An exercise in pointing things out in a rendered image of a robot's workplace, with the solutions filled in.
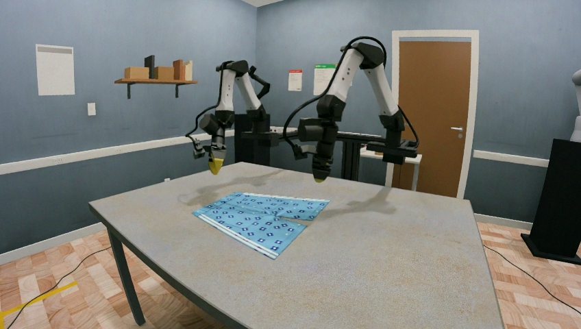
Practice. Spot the light blue patterned shorts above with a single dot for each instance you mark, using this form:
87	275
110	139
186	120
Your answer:
251	219

